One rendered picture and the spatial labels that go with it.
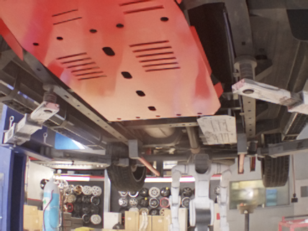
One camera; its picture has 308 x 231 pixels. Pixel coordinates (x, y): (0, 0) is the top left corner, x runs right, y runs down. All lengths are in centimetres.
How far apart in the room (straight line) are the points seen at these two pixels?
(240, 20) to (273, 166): 207
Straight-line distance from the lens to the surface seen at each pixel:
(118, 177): 326
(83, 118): 257
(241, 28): 117
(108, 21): 107
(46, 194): 416
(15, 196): 292
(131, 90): 156
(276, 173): 306
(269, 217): 1212
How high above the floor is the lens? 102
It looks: 17 degrees up
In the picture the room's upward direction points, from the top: 1 degrees clockwise
